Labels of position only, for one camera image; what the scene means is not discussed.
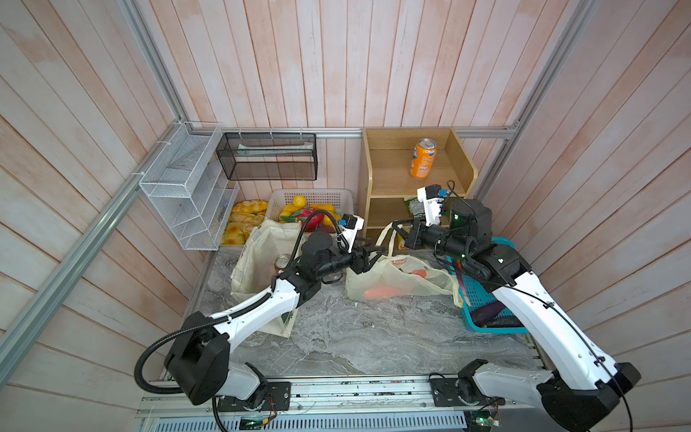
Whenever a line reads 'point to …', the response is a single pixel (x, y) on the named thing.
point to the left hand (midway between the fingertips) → (379, 251)
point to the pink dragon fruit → (300, 217)
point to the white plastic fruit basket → (341, 199)
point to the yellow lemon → (299, 201)
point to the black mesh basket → (269, 156)
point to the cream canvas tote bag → (254, 267)
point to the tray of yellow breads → (245, 216)
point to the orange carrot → (379, 292)
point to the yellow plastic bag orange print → (390, 277)
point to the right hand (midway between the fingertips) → (392, 224)
